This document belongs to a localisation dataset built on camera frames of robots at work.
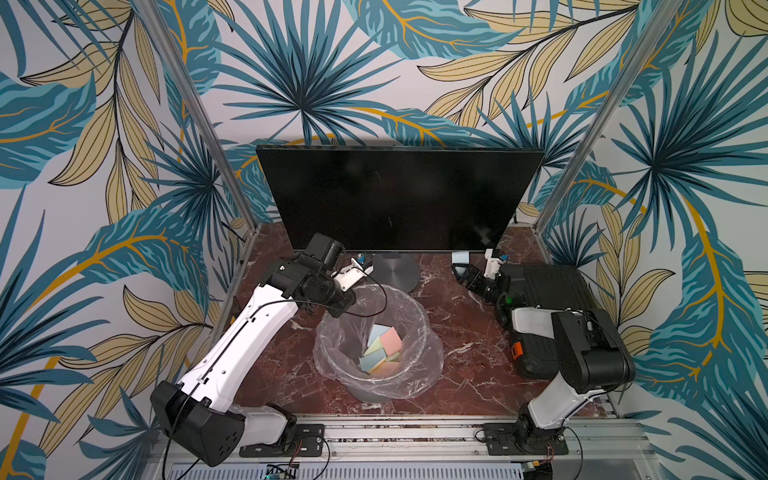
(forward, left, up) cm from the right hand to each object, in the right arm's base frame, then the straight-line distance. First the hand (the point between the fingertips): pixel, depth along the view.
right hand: (459, 267), depth 94 cm
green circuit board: (-50, +52, -13) cm, 73 cm away
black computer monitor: (+27, +32, +6) cm, 43 cm away
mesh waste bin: (-25, +25, -2) cm, 35 cm away
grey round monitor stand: (+7, +19, -10) cm, 22 cm away
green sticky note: (-24, +26, -2) cm, 35 cm away
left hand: (-18, +34, +11) cm, 39 cm away
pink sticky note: (-23, +22, -1) cm, 32 cm away
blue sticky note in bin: (-21, +26, 0) cm, 33 cm away
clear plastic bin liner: (-36, +20, +14) cm, 44 cm away
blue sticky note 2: (-28, +28, -2) cm, 39 cm away
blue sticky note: (+1, +1, +5) cm, 5 cm away
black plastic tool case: (-6, -27, -3) cm, 28 cm away
